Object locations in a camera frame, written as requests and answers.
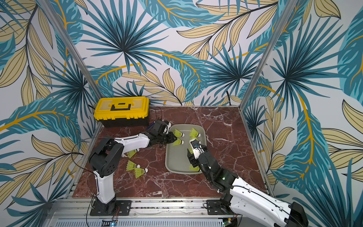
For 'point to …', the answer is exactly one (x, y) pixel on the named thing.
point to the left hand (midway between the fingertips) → (177, 139)
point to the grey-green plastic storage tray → (177, 159)
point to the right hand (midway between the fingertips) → (194, 146)
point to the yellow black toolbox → (122, 112)
